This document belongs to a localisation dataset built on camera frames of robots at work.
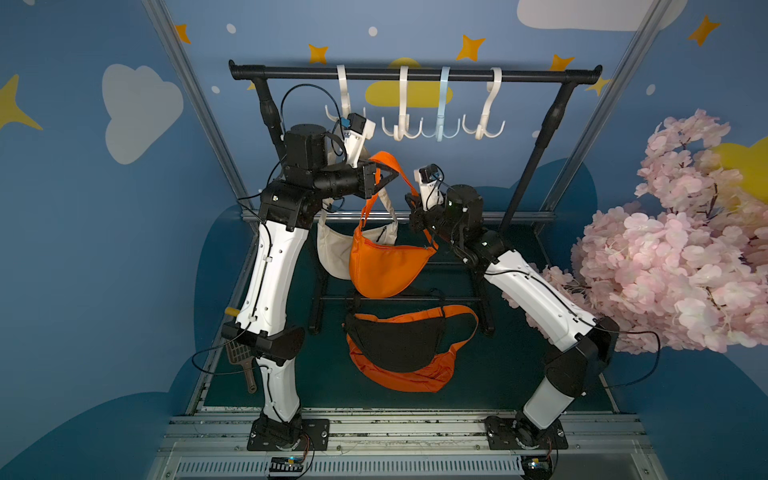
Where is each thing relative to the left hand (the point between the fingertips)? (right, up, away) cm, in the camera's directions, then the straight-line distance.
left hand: (396, 166), depth 60 cm
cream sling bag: (-16, -17, +22) cm, 32 cm away
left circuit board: (-25, -70, +12) cm, 75 cm away
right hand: (+5, -3, +12) cm, 13 cm away
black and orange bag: (+4, -47, +26) cm, 53 cm away
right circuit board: (+36, -71, +13) cm, 81 cm away
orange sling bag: (-4, -22, +18) cm, 28 cm away
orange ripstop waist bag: (+10, -53, +21) cm, 58 cm away
